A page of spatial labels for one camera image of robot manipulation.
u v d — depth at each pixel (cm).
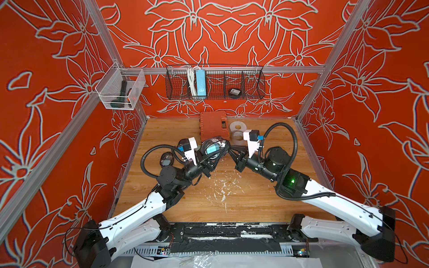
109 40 80
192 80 90
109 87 80
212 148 55
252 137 52
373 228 39
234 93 95
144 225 58
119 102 79
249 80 101
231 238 73
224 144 58
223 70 92
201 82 90
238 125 115
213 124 110
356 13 72
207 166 54
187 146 51
